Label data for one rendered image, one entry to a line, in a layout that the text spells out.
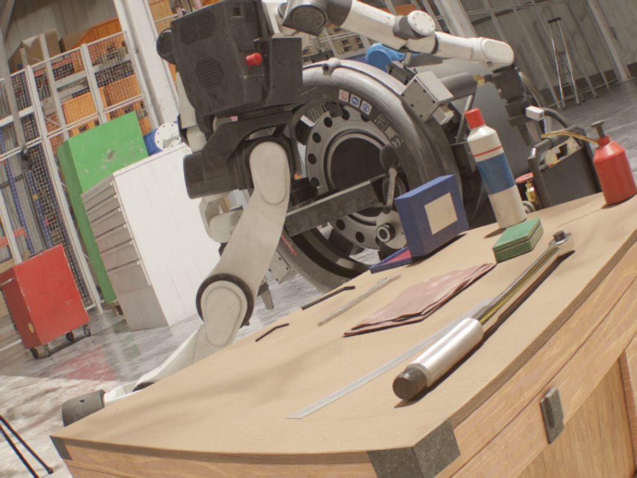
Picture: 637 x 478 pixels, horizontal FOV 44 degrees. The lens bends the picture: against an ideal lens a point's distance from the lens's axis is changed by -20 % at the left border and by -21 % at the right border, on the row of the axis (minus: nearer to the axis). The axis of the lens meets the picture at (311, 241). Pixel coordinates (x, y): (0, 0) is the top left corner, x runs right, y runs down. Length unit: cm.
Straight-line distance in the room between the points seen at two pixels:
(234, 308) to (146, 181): 438
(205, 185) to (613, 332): 141
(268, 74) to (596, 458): 143
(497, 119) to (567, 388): 212
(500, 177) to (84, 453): 93
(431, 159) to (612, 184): 116
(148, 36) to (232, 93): 902
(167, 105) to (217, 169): 876
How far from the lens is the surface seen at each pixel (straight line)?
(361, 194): 268
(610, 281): 112
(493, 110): 304
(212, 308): 225
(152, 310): 662
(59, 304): 791
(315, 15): 213
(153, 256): 650
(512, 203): 169
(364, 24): 220
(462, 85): 266
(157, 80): 1104
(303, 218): 286
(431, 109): 252
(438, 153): 256
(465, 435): 82
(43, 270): 788
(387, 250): 288
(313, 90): 272
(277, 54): 223
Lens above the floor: 72
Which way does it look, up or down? 5 degrees down
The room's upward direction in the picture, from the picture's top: 22 degrees counter-clockwise
